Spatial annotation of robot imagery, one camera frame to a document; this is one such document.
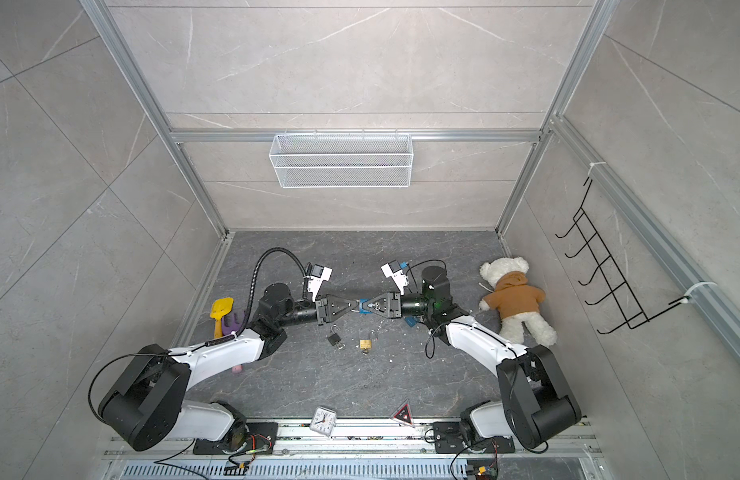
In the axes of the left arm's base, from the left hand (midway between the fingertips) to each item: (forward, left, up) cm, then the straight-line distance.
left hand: (355, 300), depth 73 cm
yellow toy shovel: (+11, +46, -21) cm, 52 cm away
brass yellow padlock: (-2, -2, -23) cm, 23 cm away
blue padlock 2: (+4, -17, -21) cm, 28 cm away
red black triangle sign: (-22, -12, -22) cm, 33 cm away
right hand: (0, -3, -2) cm, 4 cm away
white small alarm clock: (-23, +9, -21) cm, 32 cm away
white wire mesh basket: (+52, +5, +7) cm, 52 cm away
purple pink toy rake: (+6, +40, -22) cm, 46 cm away
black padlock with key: (0, +7, -22) cm, 24 cm away
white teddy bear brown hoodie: (+7, -50, -17) cm, 53 cm away
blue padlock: (-2, -1, -1) cm, 3 cm away
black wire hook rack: (-8, -57, +10) cm, 58 cm away
